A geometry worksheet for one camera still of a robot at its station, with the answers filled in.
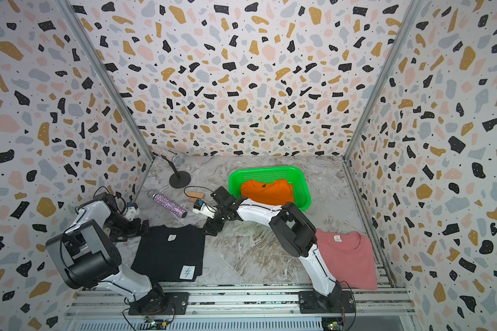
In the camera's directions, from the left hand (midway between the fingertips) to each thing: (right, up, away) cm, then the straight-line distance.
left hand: (137, 235), depth 85 cm
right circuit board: (+76, -26, -15) cm, 81 cm away
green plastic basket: (+57, +25, +32) cm, 70 cm away
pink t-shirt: (+89, -10, +2) cm, 89 cm away
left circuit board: (+15, -26, -15) cm, 34 cm away
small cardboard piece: (+18, +15, +18) cm, 30 cm away
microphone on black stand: (+8, +23, +25) cm, 35 cm away
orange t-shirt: (+60, +16, +17) cm, 64 cm away
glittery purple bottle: (+7, +12, +12) cm, 18 cm away
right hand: (+28, +4, +3) cm, 28 cm away
